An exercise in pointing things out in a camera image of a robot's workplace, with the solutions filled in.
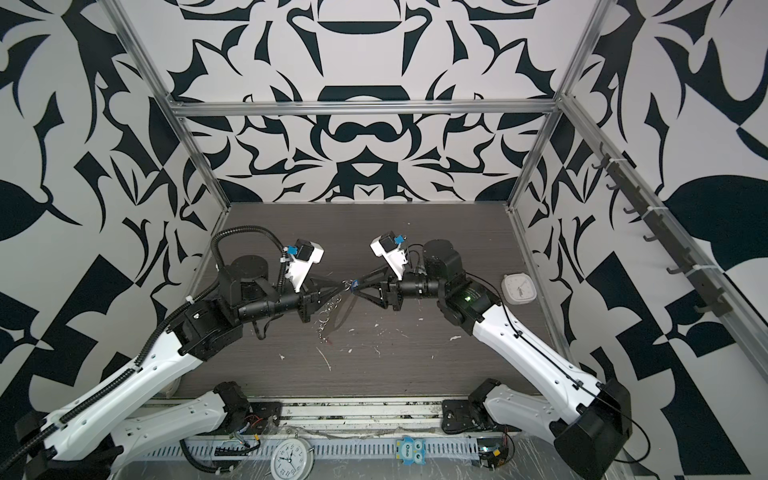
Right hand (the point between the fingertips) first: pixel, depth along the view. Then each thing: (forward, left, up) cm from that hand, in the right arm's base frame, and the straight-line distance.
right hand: (360, 287), depth 63 cm
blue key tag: (+2, +1, -1) cm, 2 cm away
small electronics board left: (-26, +33, -33) cm, 53 cm away
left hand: (0, +3, +2) cm, 4 cm away
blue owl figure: (-26, -10, -29) cm, 40 cm away
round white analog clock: (-28, +16, -26) cm, 41 cm away
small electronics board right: (-26, -29, -32) cm, 51 cm away
